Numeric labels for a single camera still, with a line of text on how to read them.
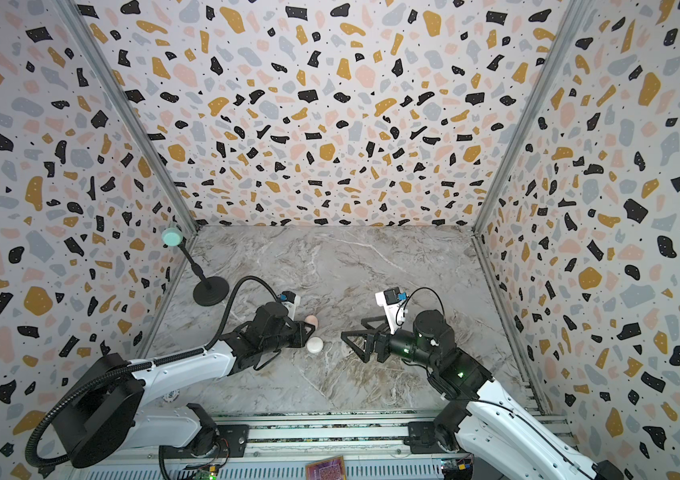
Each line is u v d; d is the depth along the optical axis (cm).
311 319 86
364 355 59
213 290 101
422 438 74
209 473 70
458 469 72
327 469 69
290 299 78
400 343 60
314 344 86
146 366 46
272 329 67
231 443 73
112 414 41
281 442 75
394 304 61
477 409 49
